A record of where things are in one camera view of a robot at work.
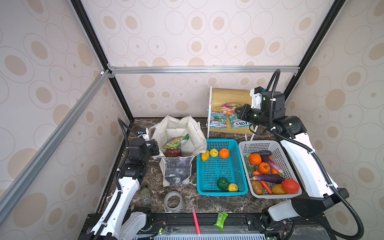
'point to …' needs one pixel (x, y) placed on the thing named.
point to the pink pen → (196, 222)
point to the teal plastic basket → (220, 169)
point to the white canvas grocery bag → (177, 170)
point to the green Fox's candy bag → (236, 122)
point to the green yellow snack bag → (175, 142)
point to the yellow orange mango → (277, 189)
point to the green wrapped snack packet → (220, 220)
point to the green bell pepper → (223, 183)
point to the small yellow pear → (214, 152)
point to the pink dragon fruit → (175, 152)
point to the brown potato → (257, 187)
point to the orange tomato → (255, 159)
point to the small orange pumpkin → (264, 168)
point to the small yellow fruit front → (232, 187)
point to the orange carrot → (266, 186)
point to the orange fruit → (224, 153)
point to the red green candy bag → (218, 119)
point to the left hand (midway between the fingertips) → (157, 137)
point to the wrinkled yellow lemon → (205, 156)
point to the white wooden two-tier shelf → (218, 96)
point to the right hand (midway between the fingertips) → (234, 109)
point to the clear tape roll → (173, 201)
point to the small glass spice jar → (145, 195)
